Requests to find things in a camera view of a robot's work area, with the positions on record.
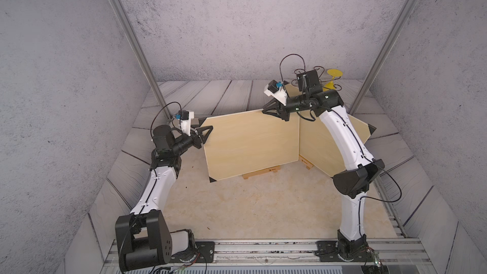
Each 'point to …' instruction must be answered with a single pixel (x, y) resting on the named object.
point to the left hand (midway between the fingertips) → (211, 127)
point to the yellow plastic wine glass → (330, 85)
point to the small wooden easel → (307, 164)
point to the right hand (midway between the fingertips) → (264, 108)
